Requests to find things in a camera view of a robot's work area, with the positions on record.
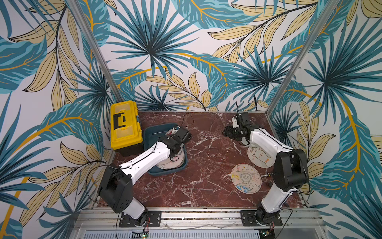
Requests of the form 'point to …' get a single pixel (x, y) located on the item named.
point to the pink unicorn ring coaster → (173, 163)
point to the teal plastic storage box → (152, 133)
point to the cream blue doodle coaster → (246, 178)
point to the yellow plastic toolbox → (126, 134)
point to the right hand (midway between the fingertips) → (226, 133)
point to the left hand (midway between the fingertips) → (170, 147)
